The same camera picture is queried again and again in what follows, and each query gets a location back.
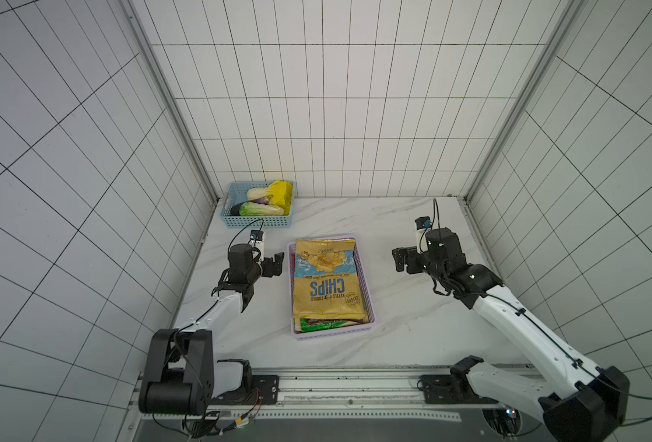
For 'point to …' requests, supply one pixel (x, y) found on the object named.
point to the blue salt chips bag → (326, 281)
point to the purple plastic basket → (332, 331)
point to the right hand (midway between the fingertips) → (397, 248)
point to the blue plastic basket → (237, 192)
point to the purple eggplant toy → (235, 210)
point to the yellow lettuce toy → (282, 191)
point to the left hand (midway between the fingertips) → (266, 256)
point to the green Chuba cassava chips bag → (310, 325)
